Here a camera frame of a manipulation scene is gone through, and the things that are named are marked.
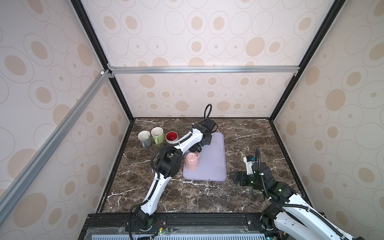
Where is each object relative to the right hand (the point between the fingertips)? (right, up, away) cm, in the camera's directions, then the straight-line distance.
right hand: (236, 172), depth 80 cm
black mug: (-22, +11, +18) cm, 31 cm away
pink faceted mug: (-24, +5, +6) cm, 25 cm away
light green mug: (-46, +20, +18) cm, 54 cm away
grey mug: (-55, +18, +18) cm, 61 cm away
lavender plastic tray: (-12, +1, +13) cm, 18 cm away
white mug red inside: (-38, +18, +20) cm, 47 cm away
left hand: (-13, +18, +20) cm, 30 cm away
